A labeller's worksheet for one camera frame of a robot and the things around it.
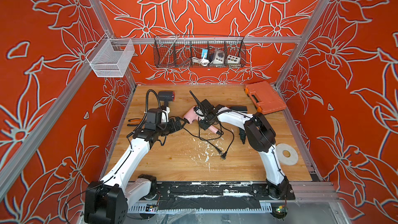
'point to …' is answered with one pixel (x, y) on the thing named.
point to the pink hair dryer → (190, 117)
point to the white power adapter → (219, 57)
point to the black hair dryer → (166, 96)
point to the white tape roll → (286, 154)
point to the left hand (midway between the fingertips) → (180, 123)
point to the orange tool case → (264, 97)
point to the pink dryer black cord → (217, 150)
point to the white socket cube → (233, 61)
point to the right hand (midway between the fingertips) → (200, 123)
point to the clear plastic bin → (110, 57)
